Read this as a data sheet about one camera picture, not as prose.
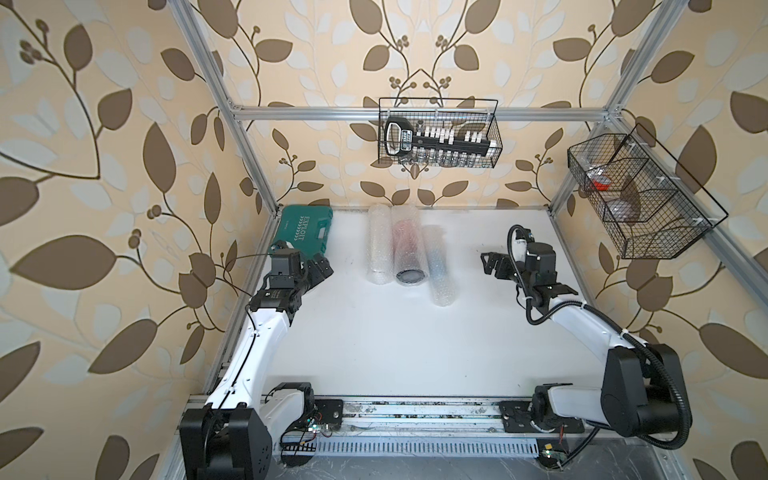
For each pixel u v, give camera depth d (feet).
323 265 2.46
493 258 2.61
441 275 3.10
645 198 2.50
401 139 2.78
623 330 1.53
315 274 2.42
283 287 1.98
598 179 2.64
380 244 3.31
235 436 1.27
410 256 3.08
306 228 3.55
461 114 2.98
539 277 2.19
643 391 1.37
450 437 2.37
